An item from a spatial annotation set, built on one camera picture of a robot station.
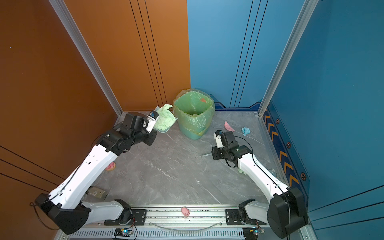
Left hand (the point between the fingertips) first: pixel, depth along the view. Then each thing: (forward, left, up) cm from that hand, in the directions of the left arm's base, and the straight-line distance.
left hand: (154, 128), depth 73 cm
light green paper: (+4, -6, +3) cm, 8 cm away
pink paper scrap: (+25, -45, -29) cm, 59 cm away
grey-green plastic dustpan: (+9, -1, +5) cm, 10 cm away
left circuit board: (-40, +12, -30) cm, 51 cm away
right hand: (-4, -30, -16) cm, 34 cm away
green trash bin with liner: (+31, -19, -16) cm, 40 cm away
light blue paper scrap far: (+21, -57, -27) cm, 66 cm away
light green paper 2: (-10, -47, -27) cm, 55 cm away
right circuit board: (-40, -48, -30) cm, 69 cm away
